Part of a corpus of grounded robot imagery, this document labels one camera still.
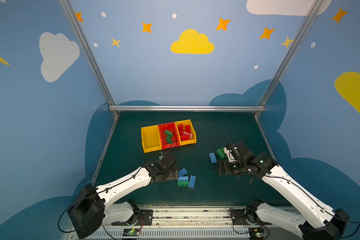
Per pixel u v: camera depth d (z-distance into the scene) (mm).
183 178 860
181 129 1078
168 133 1068
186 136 1048
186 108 1247
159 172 586
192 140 1015
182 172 892
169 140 1015
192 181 885
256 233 713
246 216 677
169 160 636
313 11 707
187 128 1085
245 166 532
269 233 675
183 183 836
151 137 1026
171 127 1072
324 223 384
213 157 957
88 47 827
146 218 736
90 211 399
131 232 710
